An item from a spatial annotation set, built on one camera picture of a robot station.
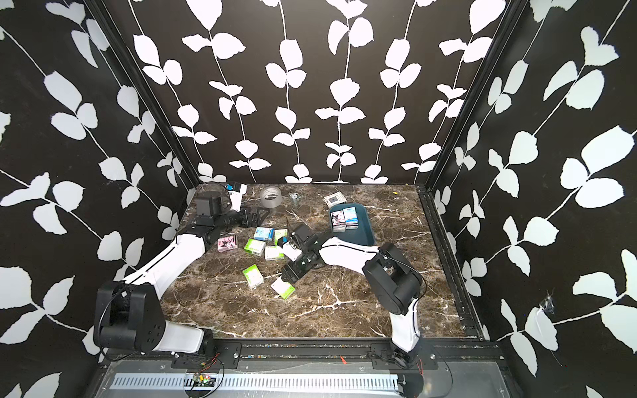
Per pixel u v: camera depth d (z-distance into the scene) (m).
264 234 1.01
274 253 0.96
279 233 1.01
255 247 0.96
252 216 0.76
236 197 0.76
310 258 0.66
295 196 1.11
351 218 1.01
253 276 0.88
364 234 1.03
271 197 1.14
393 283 0.49
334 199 1.14
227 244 0.95
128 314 0.42
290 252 0.81
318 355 0.75
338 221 1.01
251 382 0.70
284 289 0.85
